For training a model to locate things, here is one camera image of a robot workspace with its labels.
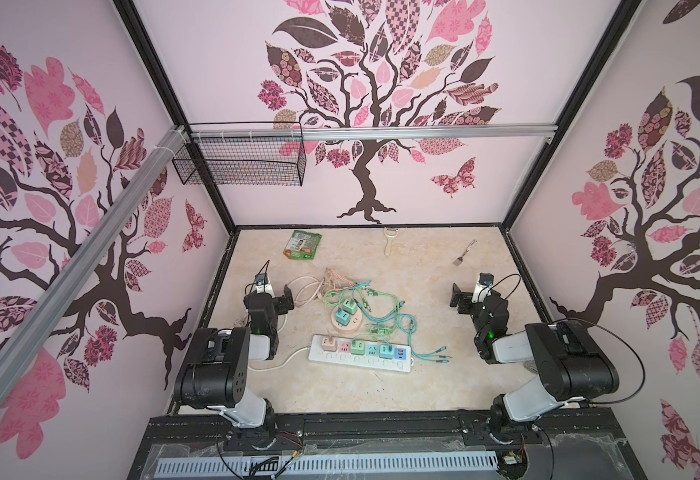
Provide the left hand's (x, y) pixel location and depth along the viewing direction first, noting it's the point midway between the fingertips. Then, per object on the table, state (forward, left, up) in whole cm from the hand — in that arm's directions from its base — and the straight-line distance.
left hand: (273, 290), depth 94 cm
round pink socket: (-10, -26, -4) cm, 28 cm away
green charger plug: (-19, -27, +1) cm, 33 cm away
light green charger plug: (-6, -25, +1) cm, 26 cm away
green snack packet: (+24, -6, -6) cm, 25 cm away
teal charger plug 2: (-10, -23, +1) cm, 25 cm away
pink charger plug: (-19, -19, +1) cm, 27 cm away
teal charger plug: (-20, -35, +1) cm, 41 cm away
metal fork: (+17, -66, -6) cm, 68 cm away
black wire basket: (+56, +20, +10) cm, 60 cm away
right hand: (+1, -64, +4) cm, 64 cm away
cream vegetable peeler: (+31, -41, -5) cm, 51 cm away
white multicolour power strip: (-22, -40, -4) cm, 46 cm away
